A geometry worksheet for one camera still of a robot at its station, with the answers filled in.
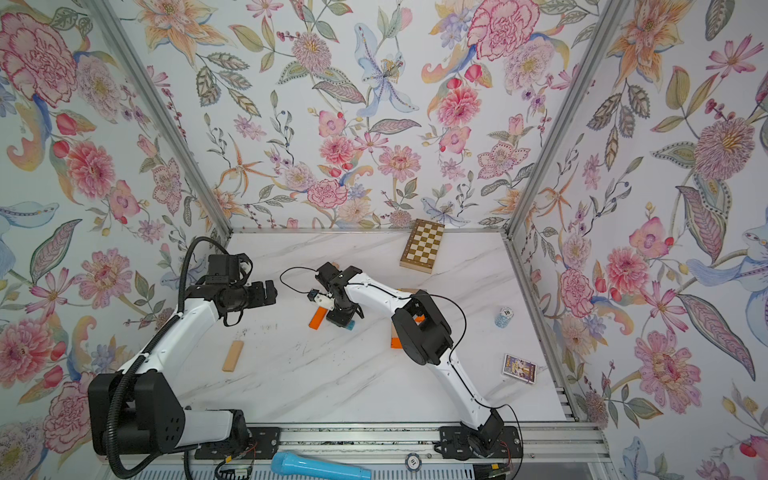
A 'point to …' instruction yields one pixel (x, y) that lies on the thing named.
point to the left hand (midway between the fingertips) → (267, 289)
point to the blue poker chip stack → (504, 317)
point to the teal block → (351, 325)
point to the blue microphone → (287, 465)
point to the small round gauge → (413, 462)
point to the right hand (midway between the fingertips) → (342, 314)
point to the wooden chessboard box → (422, 246)
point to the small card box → (519, 369)
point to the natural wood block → (233, 355)
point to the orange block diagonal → (318, 317)
